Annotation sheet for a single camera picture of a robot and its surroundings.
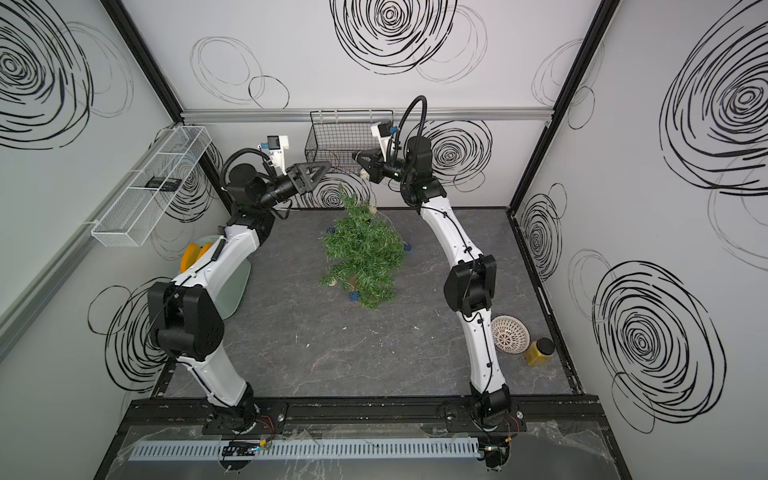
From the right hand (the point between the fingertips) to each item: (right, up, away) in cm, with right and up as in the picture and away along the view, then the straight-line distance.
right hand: (355, 153), depth 78 cm
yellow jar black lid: (+48, -52, -1) cm, 71 cm away
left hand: (-6, -5, -6) cm, 10 cm away
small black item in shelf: (-49, -9, -1) cm, 49 cm away
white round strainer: (+44, -51, +9) cm, 68 cm away
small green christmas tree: (+3, -26, -5) cm, 27 cm away
